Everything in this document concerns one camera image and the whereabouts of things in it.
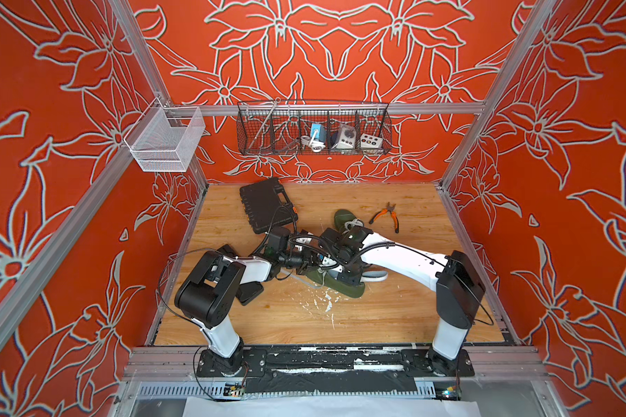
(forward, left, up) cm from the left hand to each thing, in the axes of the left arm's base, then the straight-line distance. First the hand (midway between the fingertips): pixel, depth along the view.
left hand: (328, 263), depth 83 cm
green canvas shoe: (-4, +2, -3) cm, 5 cm away
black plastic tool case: (+29, +26, -5) cm, 39 cm away
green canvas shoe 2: (+21, -6, -4) cm, 23 cm away
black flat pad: (-8, +27, -8) cm, 29 cm away
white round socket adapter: (+38, -5, +23) cm, 44 cm away
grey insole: (-6, -12, +4) cm, 14 cm away
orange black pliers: (+33, -28, -9) cm, 44 cm away
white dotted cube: (+41, -14, +20) cm, 48 cm away
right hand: (-3, -6, -2) cm, 7 cm away
